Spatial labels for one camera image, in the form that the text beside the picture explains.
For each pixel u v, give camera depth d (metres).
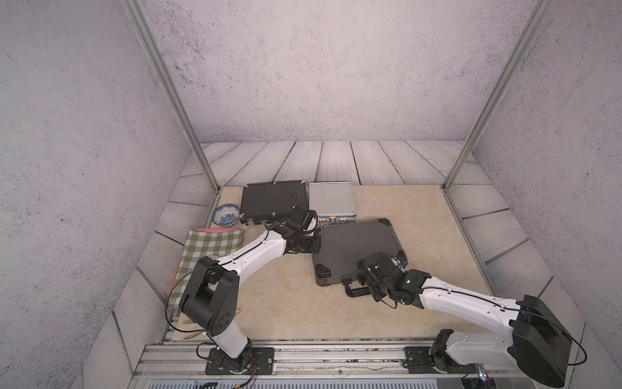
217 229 1.05
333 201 1.07
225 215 1.08
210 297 0.45
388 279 0.62
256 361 0.73
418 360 0.73
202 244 1.01
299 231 0.68
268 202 1.08
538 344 0.40
